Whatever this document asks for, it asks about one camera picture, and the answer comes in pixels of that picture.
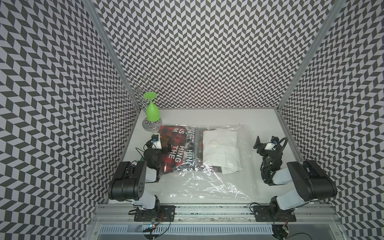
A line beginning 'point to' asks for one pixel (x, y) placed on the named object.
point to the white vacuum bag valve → (214, 143)
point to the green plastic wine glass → (153, 113)
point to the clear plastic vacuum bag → (184, 183)
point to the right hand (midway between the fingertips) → (265, 139)
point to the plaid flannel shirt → (198, 152)
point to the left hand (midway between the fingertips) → (162, 137)
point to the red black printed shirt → (182, 141)
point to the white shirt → (220, 148)
